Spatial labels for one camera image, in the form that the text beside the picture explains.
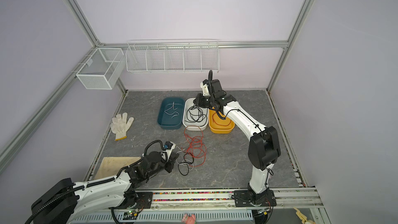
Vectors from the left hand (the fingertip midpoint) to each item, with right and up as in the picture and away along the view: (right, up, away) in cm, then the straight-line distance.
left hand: (178, 156), depth 83 cm
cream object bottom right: (+59, -22, -15) cm, 64 cm away
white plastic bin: (+3, +30, +22) cm, 37 cm away
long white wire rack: (-6, +60, +16) cm, 62 cm away
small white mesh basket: (-52, +52, +16) cm, 75 cm away
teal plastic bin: (-9, +22, +24) cm, 34 cm away
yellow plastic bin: (+23, +15, +18) cm, 33 cm away
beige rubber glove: (-37, -6, +2) cm, 38 cm away
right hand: (+8, +30, +1) cm, 31 cm away
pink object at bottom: (+8, -22, -16) cm, 29 cm away
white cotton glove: (-41, +14, +18) cm, 47 cm away
